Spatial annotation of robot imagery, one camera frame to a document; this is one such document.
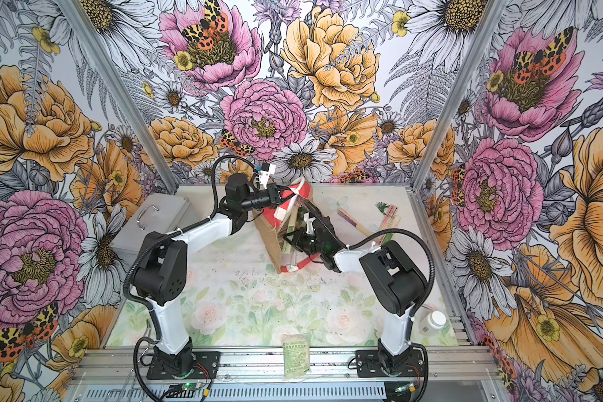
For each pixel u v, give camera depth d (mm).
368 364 734
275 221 793
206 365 734
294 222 937
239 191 712
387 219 1088
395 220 1103
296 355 730
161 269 514
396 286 498
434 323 732
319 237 777
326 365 761
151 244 537
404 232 528
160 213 917
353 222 1078
